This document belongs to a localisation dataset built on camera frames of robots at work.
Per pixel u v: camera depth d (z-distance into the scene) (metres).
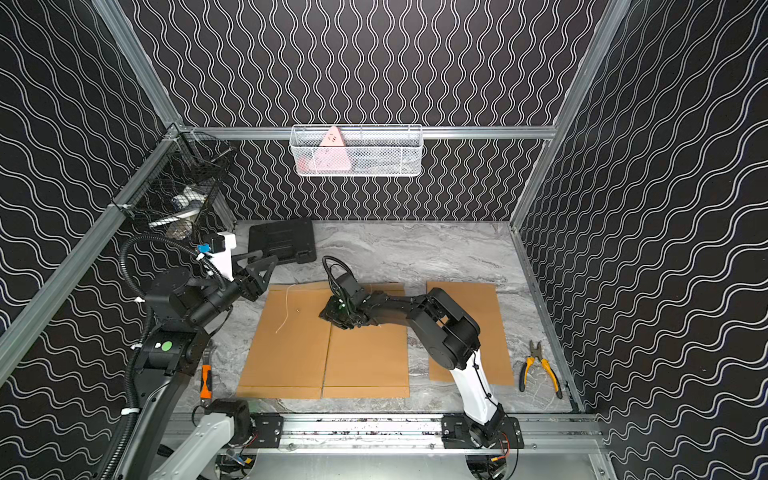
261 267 0.67
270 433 0.73
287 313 0.95
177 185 0.94
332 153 0.90
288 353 0.88
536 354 0.87
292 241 1.06
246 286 0.57
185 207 0.86
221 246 0.55
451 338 0.53
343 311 0.83
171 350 0.47
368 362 0.84
